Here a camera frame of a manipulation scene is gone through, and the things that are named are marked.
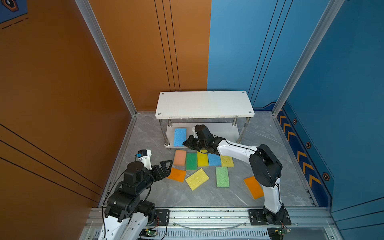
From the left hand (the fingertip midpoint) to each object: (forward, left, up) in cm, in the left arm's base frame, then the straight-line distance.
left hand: (166, 162), depth 70 cm
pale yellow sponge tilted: (0, -15, -20) cm, 25 cm away
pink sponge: (+12, -4, -18) cm, 22 cm away
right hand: (+16, -4, -9) cm, 19 cm away
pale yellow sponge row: (+11, -33, -20) cm, 40 cm away
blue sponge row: (+11, -25, -19) cm, 34 cm away
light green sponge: (+1, -29, -19) cm, 35 cm away
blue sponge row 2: (+21, -4, -8) cm, 23 cm away
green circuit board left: (-25, +8, -23) cm, 35 cm away
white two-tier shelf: (+19, -28, +13) cm, 37 cm away
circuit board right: (-25, -53, -21) cm, 62 cm away
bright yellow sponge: (+12, -18, -19) cm, 29 cm away
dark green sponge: (+11, -11, -20) cm, 25 cm away
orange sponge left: (+2, -3, -21) cm, 21 cm away
